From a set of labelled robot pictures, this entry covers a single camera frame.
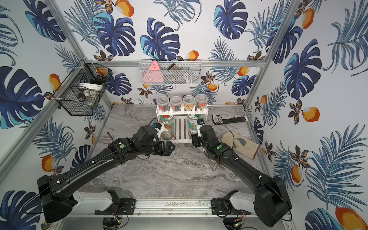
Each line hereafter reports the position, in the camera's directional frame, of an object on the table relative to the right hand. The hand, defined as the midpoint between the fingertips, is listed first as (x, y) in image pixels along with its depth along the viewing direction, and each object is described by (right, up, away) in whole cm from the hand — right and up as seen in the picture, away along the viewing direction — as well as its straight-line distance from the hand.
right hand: (198, 132), depth 84 cm
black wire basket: (-75, +24, +7) cm, 79 cm away
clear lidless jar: (-20, +17, -7) cm, 27 cm away
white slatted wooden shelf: (-11, +8, +13) cm, 19 cm away
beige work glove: (+30, -10, +11) cm, 34 cm away
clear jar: (-6, +17, -6) cm, 19 cm away
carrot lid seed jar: (-4, +3, -4) cm, 6 cm away
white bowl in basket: (-59, +26, -4) cm, 64 cm away
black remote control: (+18, +8, +27) cm, 33 cm away
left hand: (-15, -5, -13) cm, 21 cm away
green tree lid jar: (-2, +9, +2) cm, 10 cm away
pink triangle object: (-27, +36, +6) cm, 46 cm away
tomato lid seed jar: (-17, 0, -3) cm, 18 cm away
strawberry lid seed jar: (-19, +9, +2) cm, 21 cm away
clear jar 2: (+1, +18, -5) cm, 19 cm away
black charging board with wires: (-62, -4, +19) cm, 65 cm away
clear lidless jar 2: (-13, +17, -7) cm, 22 cm away
